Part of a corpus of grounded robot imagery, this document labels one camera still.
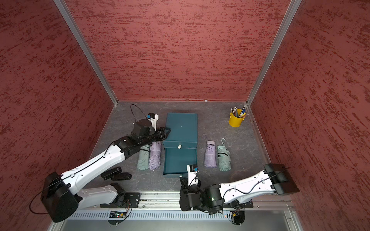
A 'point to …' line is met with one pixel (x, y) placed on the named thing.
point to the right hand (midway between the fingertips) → (181, 184)
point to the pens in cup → (239, 112)
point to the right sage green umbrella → (224, 159)
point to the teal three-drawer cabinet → (180, 146)
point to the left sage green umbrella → (144, 157)
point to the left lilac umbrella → (155, 155)
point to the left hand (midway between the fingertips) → (167, 133)
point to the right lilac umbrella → (210, 156)
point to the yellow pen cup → (235, 121)
